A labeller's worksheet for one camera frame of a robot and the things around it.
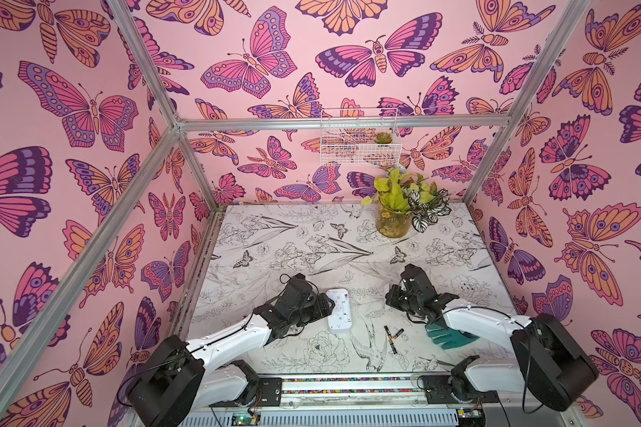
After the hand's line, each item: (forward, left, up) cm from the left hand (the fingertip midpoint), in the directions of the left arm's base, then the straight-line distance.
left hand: (331, 305), depth 84 cm
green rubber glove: (-8, -37, -7) cm, 38 cm away
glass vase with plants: (+35, -27, +12) cm, 46 cm away
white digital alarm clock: (-3, -3, -2) cm, 5 cm away
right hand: (+6, -19, -3) cm, 20 cm away
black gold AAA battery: (-8, -19, -6) cm, 21 cm away
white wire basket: (+51, -10, +28) cm, 59 cm away
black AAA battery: (-6, -21, -6) cm, 23 cm away
